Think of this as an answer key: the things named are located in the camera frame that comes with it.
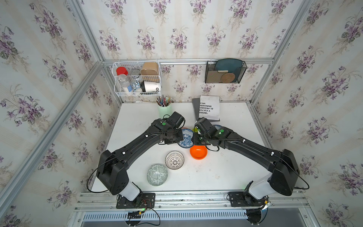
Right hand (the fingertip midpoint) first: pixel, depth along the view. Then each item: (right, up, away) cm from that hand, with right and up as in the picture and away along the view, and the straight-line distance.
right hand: (193, 140), depth 81 cm
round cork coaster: (+25, +41, +17) cm, 51 cm away
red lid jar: (-47, +44, +11) cm, 65 cm away
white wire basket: (-37, +39, +13) cm, 55 cm away
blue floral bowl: (+18, +7, +16) cm, 25 cm away
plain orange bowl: (+4, -10, +9) cm, 14 cm away
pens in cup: (-20, +25, +21) cm, 38 cm away
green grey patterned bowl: (-21, -21, 0) cm, 29 cm away
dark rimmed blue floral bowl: (-4, -2, +1) cm, 4 cm away
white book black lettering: (+15, +21, +27) cm, 37 cm away
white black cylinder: (-27, +33, +11) cm, 45 cm away
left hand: (-6, -1, -1) cm, 6 cm away
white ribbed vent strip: (-16, -32, -17) cm, 40 cm away
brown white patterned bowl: (-11, -13, +5) cm, 18 cm away
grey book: (+5, +25, +38) cm, 46 cm away
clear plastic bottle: (-45, +35, +9) cm, 57 cm away
